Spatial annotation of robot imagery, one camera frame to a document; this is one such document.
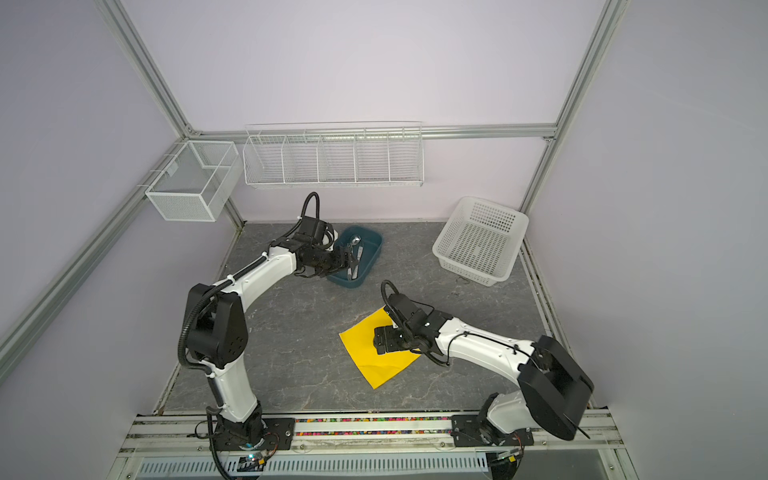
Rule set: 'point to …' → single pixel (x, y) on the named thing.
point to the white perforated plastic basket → (478, 240)
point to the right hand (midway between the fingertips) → (386, 342)
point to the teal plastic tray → (372, 243)
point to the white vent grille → (195, 466)
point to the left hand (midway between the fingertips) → (351, 267)
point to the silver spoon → (355, 241)
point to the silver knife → (359, 256)
